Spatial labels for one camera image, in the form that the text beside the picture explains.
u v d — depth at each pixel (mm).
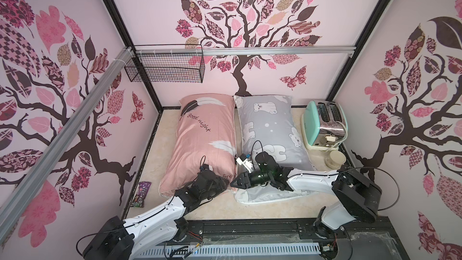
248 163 757
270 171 654
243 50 921
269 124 907
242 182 710
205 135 891
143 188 843
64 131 543
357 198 437
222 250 699
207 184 658
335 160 880
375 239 724
